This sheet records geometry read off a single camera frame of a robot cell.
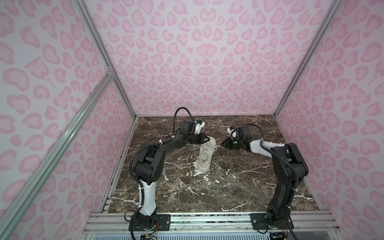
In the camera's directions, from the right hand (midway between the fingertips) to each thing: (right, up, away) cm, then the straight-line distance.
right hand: (222, 142), depth 96 cm
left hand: (-7, +3, -4) cm, 9 cm away
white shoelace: (-4, -3, +1) cm, 5 cm away
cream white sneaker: (-11, -7, -5) cm, 14 cm away
